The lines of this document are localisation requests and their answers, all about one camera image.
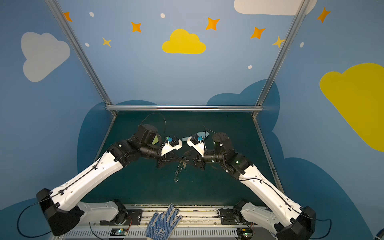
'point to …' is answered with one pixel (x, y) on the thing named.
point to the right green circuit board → (244, 233)
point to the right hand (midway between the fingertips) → (186, 154)
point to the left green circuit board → (118, 232)
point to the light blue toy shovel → (203, 134)
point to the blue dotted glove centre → (162, 227)
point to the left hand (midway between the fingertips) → (181, 157)
